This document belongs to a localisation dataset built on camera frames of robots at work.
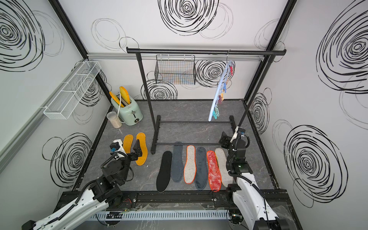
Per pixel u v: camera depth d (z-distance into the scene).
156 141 0.95
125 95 0.96
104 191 0.56
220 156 0.89
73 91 0.72
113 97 0.91
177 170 0.83
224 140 0.74
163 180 0.80
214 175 0.81
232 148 0.60
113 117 0.96
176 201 0.76
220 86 0.55
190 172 0.82
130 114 0.95
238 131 0.70
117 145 0.61
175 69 1.12
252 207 0.47
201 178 0.81
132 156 0.67
